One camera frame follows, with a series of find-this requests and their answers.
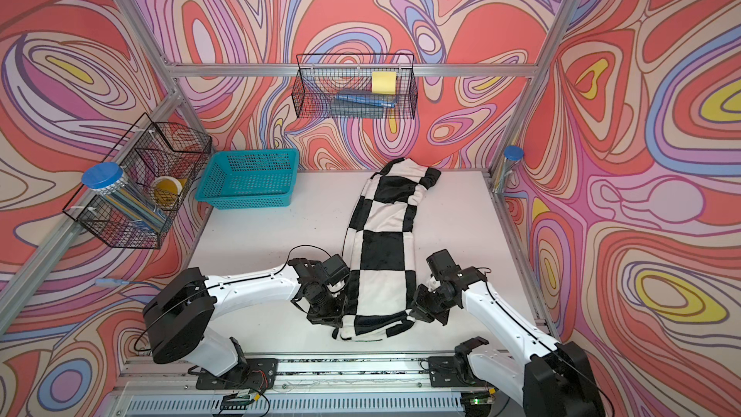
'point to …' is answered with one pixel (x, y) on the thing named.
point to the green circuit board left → (236, 401)
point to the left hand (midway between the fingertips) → (348, 327)
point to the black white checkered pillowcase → (380, 272)
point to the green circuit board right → (477, 399)
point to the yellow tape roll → (165, 192)
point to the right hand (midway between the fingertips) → (413, 321)
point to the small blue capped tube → (512, 153)
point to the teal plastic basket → (250, 179)
